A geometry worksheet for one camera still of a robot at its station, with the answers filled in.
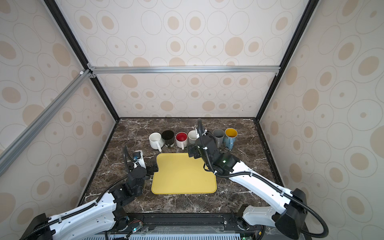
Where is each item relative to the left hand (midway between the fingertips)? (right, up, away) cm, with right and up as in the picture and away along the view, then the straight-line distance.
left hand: (151, 155), depth 79 cm
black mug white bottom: (+5, +9, +22) cm, 24 cm away
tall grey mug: (+39, +11, +20) cm, 45 cm away
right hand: (+25, +8, -4) cm, 26 cm away
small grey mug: (+21, +9, +23) cm, 32 cm away
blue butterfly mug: (+46, +9, +16) cm, 49 cm away
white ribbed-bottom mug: (-2, +6, +19) cm, 20 cm away
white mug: (+14, +8, +25) cm, 29 cm away
